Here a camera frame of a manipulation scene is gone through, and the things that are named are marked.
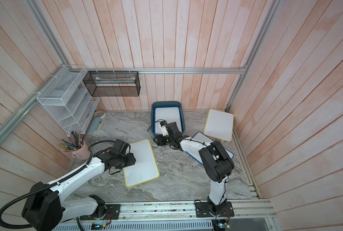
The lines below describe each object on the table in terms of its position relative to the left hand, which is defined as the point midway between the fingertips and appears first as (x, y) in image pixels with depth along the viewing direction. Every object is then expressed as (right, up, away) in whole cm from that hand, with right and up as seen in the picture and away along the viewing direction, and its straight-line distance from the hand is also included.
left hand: (132, 163), depth 84 cm
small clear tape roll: (-36, +32, +34) cm, 59 cm away
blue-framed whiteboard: (+23, +31, +30) cm, 49 cm away
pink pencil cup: (-32, +5, +4) cm, 33 cm away
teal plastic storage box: (+19, +40, +33) cm, 55 cm away
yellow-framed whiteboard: (+8, -3, -1) cm, 9 cm away
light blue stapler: (-33, +22, +20) cm, 44 cm away
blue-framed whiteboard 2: (+47, +13, +20) cm, 53 cm away
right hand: (+14, +14, +9) cm, 22 cm away
